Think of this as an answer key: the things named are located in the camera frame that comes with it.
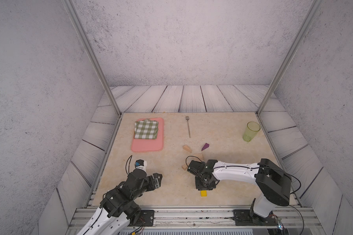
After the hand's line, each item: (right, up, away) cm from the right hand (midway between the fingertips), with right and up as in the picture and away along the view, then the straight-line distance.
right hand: (201, 189), depth 82 cm
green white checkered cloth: (-37, +32, +28) cm, 56 cm away
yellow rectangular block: (+1, -2, -2) cm, 3 cm away
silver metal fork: (-6, +41, +36) cm, 55 cm away
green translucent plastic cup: (+34, +33, +12) cm, 49 cm away
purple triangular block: (+6, +22, +17) cm, 28 cm away
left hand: (-22, +8, -7) cm, 25 cm away
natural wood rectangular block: (+1, +15, +14) cm, 21 cm away
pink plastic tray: (-38, +21, +23) cm, 49 cm away
